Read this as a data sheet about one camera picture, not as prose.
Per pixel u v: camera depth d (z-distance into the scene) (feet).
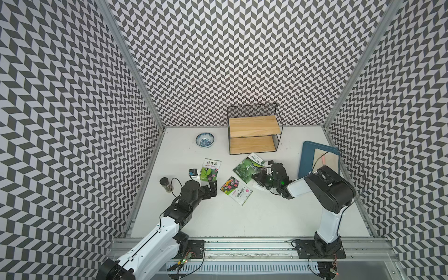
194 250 2.36
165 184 2.70
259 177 2.81
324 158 3.31
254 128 3.13
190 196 2.06
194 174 2.37
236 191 2.93
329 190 1.67
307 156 3.36
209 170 3.18
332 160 3.29
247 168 3.16
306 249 2.39
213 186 2.47
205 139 3.63
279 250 2.43
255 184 2.99
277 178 2.53
